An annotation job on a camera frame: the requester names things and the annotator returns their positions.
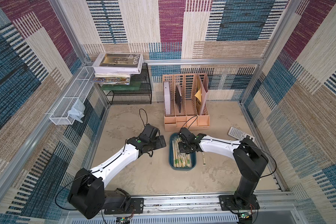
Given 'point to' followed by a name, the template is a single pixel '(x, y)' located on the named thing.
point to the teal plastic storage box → (172, 136)
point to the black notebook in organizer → (178, 98)
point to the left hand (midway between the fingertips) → (159, 142)
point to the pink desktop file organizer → (185, 101)
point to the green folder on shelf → (131, 86)
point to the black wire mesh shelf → (143, 96)
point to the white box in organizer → (167, 97)
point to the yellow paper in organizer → (198, 94)
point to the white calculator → (239, 135)
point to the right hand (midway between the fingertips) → (181, 146)
